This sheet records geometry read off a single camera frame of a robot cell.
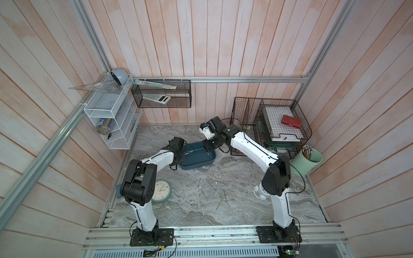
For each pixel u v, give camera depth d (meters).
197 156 1.00
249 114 1.11
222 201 0.84
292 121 0.91
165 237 0.73
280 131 0.88
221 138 0.64
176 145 0.78
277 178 0.51
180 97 1.07
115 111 0.74
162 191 0.86
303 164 0.84
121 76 0.84
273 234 0.68
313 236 0.74
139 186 0.49
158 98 0.98
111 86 0.87
